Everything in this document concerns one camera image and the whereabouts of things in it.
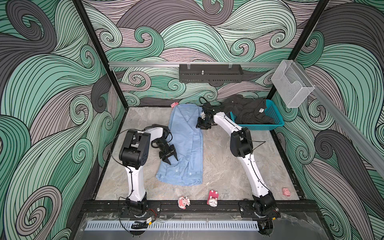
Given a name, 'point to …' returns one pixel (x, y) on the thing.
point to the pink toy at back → (174, 104)
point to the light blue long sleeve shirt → (187, 140)
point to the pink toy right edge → (285, 191)
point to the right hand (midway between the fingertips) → (197, 126)
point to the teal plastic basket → (270, 111)
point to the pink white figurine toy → (183, 201)
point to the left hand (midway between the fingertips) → (175, 160)
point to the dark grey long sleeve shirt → (245, 110)
